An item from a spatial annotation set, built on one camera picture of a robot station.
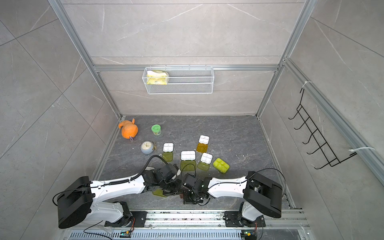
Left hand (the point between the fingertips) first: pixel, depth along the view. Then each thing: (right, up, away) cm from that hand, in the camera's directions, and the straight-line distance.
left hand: (187, 191), depth 77 cm
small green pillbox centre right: (+12, +13, +18) cm, 25 cm away
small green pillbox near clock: (-14, +19, +22) cm, 33 cm away
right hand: (-1, -7, +1) cm, 7 cm away
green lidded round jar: (-24, +32, +29) cm, 49 cm away
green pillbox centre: (0, +12, +18) cm, 21 cm away
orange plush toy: (-41, +33, +24) cm, 58 cm away
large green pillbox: (+21, +10, +14) cm, 27 cm away
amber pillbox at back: (+10, +21, +24) cm, 33 cm away
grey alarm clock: (-27, +20, +20) cm, 39 cm away
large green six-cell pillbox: (-14, +1, -4) cm, 14 cm away
